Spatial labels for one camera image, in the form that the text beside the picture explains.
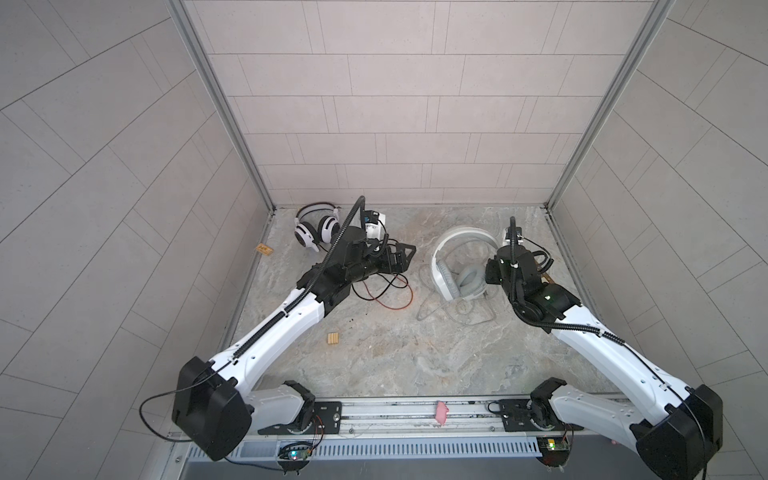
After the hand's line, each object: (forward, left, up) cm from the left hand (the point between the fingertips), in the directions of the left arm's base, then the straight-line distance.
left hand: (411, 247), depth 72 cm
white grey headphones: (-3, -15, -13) cm, 20 cm away
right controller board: (-39, -33, -26) cm, 57 cm away
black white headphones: (+21, +27, -19) cm, 39 cm away
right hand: (+2, -22, -7) cm, 23 cm away
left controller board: (-40, +25, -22) cm, 52 cm away
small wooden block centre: (-14, +21, -24) cm, 35 cm away
